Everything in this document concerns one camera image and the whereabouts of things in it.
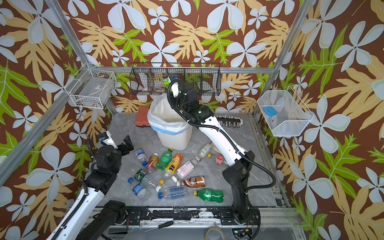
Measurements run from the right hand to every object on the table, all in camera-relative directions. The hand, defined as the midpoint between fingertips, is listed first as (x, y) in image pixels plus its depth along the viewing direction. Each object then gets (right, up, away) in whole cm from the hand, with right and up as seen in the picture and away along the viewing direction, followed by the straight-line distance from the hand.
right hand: (171, 89), depth 71 cm
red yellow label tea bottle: (-13, -40, +15) cm, 45 cm away
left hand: (-27, -24, +3) cm, 36 cm away
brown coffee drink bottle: (+12, -48, +9) cm, 51 cm away
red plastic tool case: (-30, -11, +46) cm, 56 cm away
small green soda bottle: (-6, -37, +18) cm, 42 cm away
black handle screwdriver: (-3, -66, +1) cm, 66 cm away
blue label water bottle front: (+1, -53, +6) cm, 53 cm away
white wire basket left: (-48, +5, +13) cm, 50 cm away
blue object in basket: (+56, -9, +15) cm, 59 cm away
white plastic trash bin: (+4, -27, +20) cm, 34 cm away
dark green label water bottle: (-16, -48, +13) cm, 52 cm away
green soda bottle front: (+20, -53, +5) cm, 57 cm away
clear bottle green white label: (+19, -32, +22) cm, 43 cm away
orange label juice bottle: (-2, -42, +15) cm, 45 cm away
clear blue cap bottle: (-22, -35, +20) cm, 46 cm away
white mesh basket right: (+64, -12, +7) cm, 66 cm away
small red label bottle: (+27, -38, +18) cm, 50 cm away
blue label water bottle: (-18, -52, +7) cm, 55 cm away
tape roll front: (+20, -69, +2) cm, 72 cm away
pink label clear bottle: (+5, -44, +15) cm, 47 cm away
